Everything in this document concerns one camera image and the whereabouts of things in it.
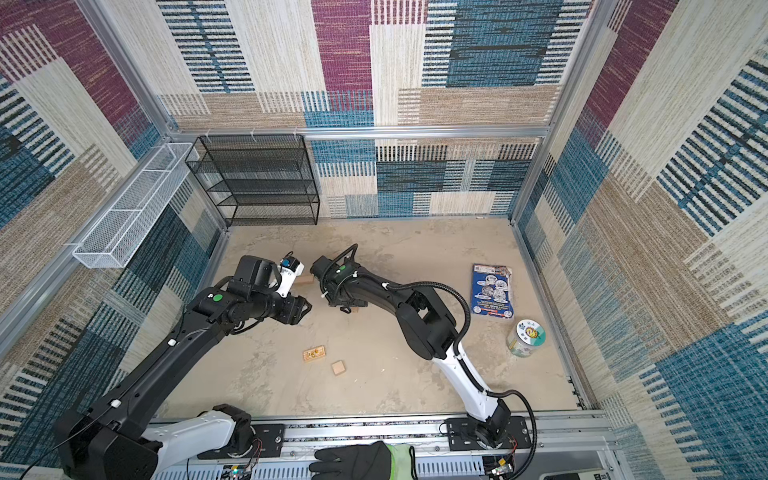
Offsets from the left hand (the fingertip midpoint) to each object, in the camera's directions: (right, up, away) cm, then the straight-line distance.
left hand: (300, 298), depth 78 cm
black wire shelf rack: (-25, +38, +33) cm, 56 cm away
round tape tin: (+60, -11, +3) cm, 61 cm away
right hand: (+11, -4, +17) cm, 21 cm away
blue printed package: (+55, -1, +19) cm, 58 cm away
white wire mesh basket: (-42, +15, -6) cm, 45 cm away
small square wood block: (+9, -20, +6) cm, 22 cm away
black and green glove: (+18, -36, -8) cm, 41 cm away
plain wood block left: (+2, +5, -5) cm, 8 cm away
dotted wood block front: (+1, -17, +9) cm, 19 cm away
